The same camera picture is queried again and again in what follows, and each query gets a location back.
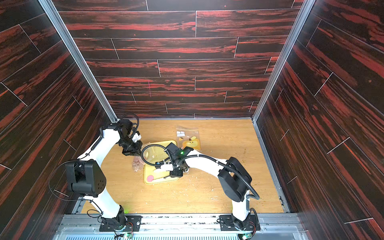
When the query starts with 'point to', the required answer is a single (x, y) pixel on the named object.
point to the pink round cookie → (150, 178)
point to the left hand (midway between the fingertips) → (142, 153)
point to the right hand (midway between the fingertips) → (175, 167)
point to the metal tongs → (173, 176)
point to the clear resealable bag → (138, 163)
